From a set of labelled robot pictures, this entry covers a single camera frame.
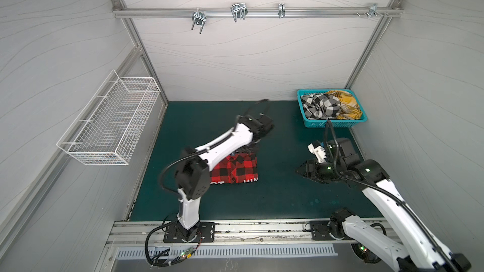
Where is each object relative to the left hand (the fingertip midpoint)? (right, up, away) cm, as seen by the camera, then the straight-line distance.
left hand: (251, 147), depth 84 cm
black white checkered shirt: (+41, +21, +23) cm, 52 cm away
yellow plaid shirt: (+56, +19, +19) cm, 62 cm away
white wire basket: (-53, +9, -16) cm, 56 cm away
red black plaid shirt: (-5, -10, +3) cm, 12 cm away
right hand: (+19, -6, -13) cm, 24 cm away
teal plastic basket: (+48, +11, +18) cm, 52 cm away
